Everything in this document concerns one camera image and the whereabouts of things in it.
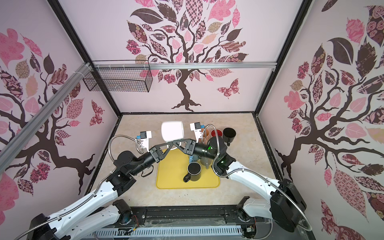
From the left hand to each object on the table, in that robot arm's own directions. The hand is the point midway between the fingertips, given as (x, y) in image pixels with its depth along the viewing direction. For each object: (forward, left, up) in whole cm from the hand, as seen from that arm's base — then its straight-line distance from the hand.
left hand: (175, 147), depth 64 cm
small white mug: (+26, -25, -24) cm, 44 cm away
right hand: (+1, 0, +3) cm, 3 cm away
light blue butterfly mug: (+6, -7, -23) cm, 25 cm away
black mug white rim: (-2, -8, -22) cm, 23 cm away
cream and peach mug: (+5, -14, +3) cm, 15 cm away
